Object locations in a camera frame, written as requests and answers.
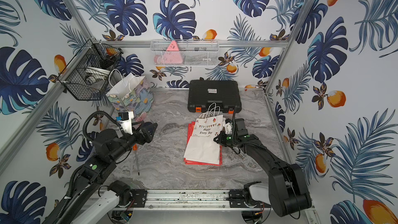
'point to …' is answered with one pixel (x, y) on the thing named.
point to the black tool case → (225, 94)
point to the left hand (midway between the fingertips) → (149, 121)
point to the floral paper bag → (129, 93)
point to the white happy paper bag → (202, 148)
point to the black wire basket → (89, 73)
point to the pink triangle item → (172, 55)
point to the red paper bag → (190, 130)
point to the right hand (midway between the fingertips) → (215, 138)
